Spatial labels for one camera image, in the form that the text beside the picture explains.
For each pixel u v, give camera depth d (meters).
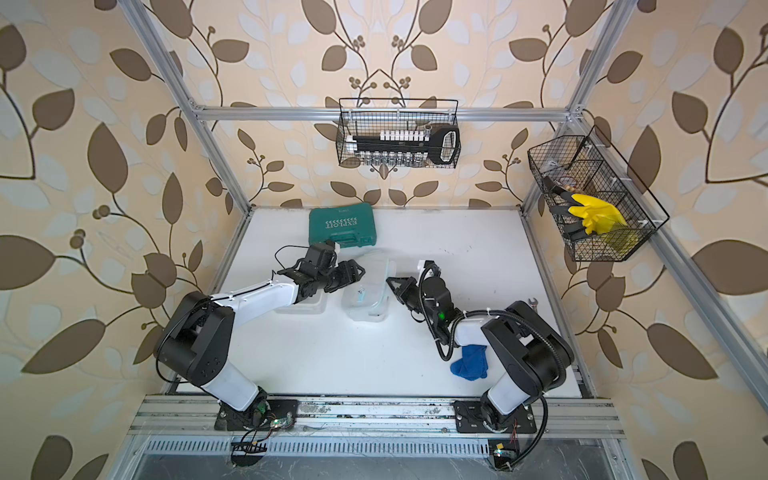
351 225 1.09
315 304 0.86
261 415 0.68
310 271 0.72
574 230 0.64
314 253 0.72
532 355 0.46
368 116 0.91
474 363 0.80
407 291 0.77
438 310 0.69
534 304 0.94
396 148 0.86
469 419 0.74
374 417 0.76
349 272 0.82
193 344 0.46
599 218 0.69
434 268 0.81
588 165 0.80
